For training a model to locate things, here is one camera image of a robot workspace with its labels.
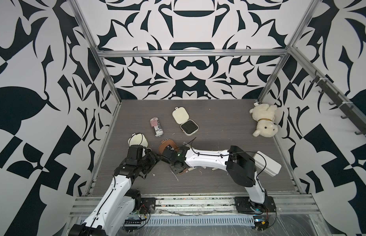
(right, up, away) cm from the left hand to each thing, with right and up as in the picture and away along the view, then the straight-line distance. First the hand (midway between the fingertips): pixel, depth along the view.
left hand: (158, 156), depth 83 cm
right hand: (+10, -6, +3) cm, 12 cm away
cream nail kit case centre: (+13, +22, +24) cm, 35 cm away
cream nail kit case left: (-15, +8, +13) cm, 21 cm away
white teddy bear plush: (+69, +23, +18) cm, 75 cm away
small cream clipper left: (+20, -8, +3) cm, 21 cm away
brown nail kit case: (+4, +6, +11) cm, 13 cm away
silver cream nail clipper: (+16, +5, +11) cm, 20 cm away
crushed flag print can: (-3, +13, +15) cm, 20 cm away
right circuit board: (+51, -28, -13) cm, 60 cm away
